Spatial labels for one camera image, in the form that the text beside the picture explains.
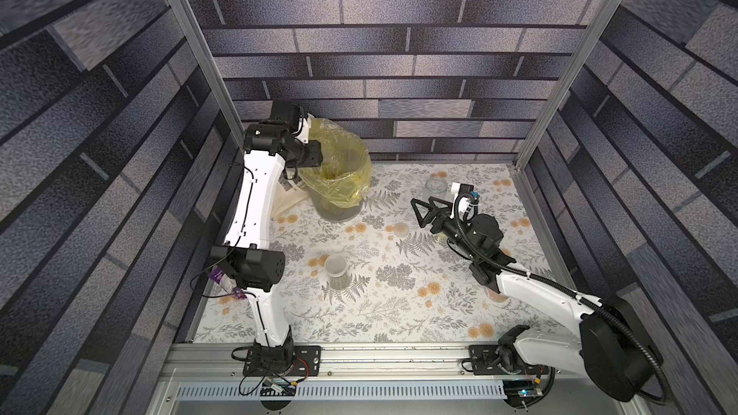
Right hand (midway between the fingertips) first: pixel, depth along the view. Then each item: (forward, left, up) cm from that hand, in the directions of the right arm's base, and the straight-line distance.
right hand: (419, 198), depth 77 cm
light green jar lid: (-11, -5, -2) cm, 12 cm away
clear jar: (-15, +23, -15) cm, 31 cm away
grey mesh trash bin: (+10, +29, -21) cm, 37 cm away
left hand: (+10, +29, +7) cm, 31 cm away
